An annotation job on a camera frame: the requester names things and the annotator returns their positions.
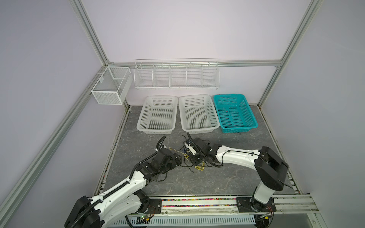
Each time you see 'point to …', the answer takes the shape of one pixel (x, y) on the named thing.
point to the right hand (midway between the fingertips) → (191, 159)
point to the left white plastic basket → (158, 115)
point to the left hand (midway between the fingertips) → (177, 162)
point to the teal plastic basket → (234, 114)
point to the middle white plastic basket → (198, 114)
